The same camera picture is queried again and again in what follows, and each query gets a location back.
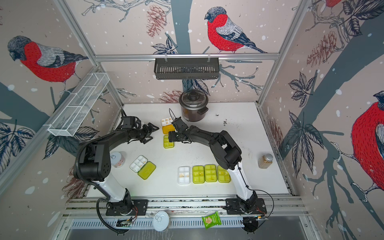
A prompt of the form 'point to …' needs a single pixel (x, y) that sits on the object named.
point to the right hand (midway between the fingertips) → (173, 135)
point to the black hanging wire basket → (186, 68)
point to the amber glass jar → (265, 161)
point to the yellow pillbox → (167, 125)
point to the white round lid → (160, 221)
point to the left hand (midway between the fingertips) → (158, 129)
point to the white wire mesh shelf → (68, 119)
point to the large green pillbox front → (210, 173)
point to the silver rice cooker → (193, 104)
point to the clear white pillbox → (184, 175)
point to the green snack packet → (212, 220)
